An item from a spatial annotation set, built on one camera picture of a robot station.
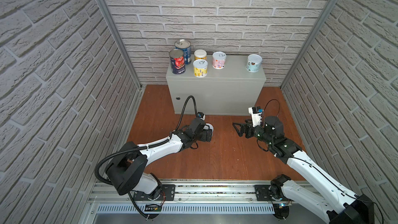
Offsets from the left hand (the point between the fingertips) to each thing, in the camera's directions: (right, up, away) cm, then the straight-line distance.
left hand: (206, 128), depth 87 cm
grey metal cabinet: (+15, +22, -2) cm, 27 cm away
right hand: (+17, +6, -10) cm, 21 cm away
